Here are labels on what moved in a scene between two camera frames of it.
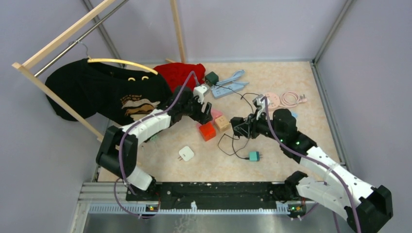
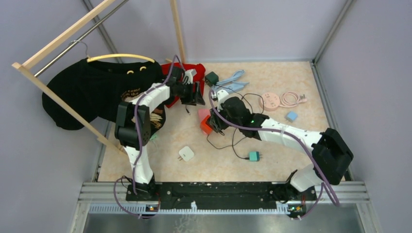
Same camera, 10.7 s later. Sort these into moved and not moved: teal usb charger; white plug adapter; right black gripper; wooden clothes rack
Moved: right black gripper
Not moved: wooden clothes rack; white plug adapter; teal usb charger
